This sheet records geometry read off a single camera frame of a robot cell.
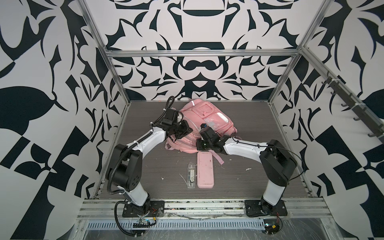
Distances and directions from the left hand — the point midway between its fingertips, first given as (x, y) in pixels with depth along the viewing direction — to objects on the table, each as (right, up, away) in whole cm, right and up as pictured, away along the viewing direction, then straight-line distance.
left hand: (194, 126), depth 87 cm
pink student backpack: (+2, +9, +18) cm, 20 cm away
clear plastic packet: (-2, -26, -4) cm, 27 cm away
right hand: (+1, -10, +4) cm, 10 cm away
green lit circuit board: (+36, -45, -16) cm, 60 cm away
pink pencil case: (+6, -24, -3) cm, 25 cm away
